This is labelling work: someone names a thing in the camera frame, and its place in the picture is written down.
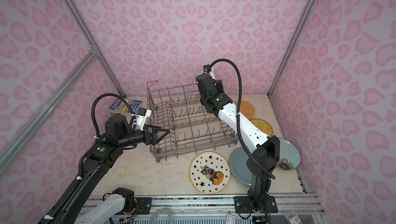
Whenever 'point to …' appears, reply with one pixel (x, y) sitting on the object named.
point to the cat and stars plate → (210, 172)
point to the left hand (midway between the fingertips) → (164, 128)
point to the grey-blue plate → (238, 166)
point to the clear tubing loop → (166, 210)
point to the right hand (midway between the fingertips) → (215, 79)
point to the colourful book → (120, 105)
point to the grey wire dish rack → (193, 130)
